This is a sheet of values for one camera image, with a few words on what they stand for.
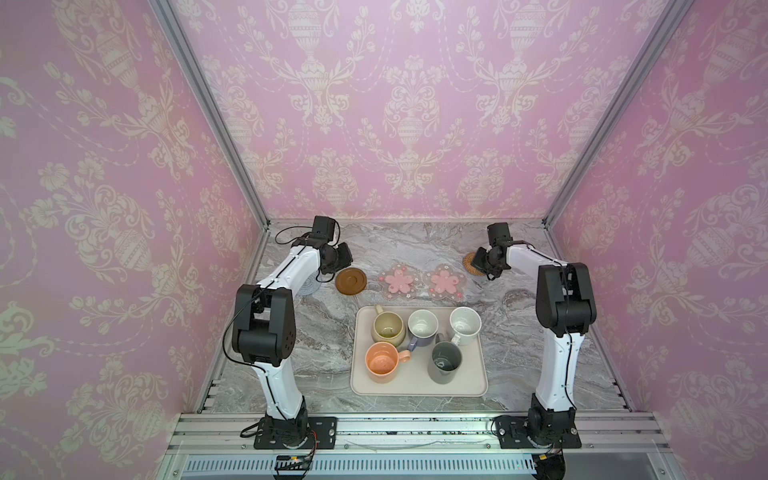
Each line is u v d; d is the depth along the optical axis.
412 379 0.83
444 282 1.03
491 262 0.91
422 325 0.90
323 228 0.76
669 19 0.69
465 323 0.91
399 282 1.03
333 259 0.83
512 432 0.74
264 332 0.50
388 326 0.91
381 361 0.84
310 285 1.02
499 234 0.86
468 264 1.03
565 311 0.57
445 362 0.83
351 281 1.03
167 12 0.69
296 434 0.67
